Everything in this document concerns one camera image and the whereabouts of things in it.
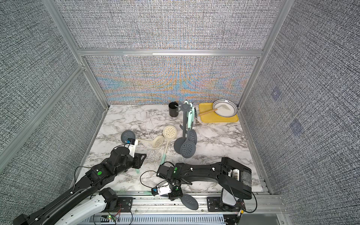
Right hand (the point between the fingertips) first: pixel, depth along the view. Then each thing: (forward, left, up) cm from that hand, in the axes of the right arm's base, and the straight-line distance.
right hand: (170, 190), depth 77 cm
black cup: (+57, 0, +2) cm, 57 cm away
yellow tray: (+54, -32, -3) cm, 63 cm away
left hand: (+15, +12, +13) cm, 24 cm away
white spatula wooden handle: (+60, -38, +1) cm, 71 cm away
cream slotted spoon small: (+30, +11, -1) cm, 32 cm away
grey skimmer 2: (+29, -14, +9) cm, 33 cm away
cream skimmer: (+38, +2, 0) cm, 38 cm away
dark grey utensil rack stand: (+30, -4, -3) cm, 30 cm away
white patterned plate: (+63, -49, -2) cm, 80 cm away
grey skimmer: (-6, -10, +4) cm, 12 cm away
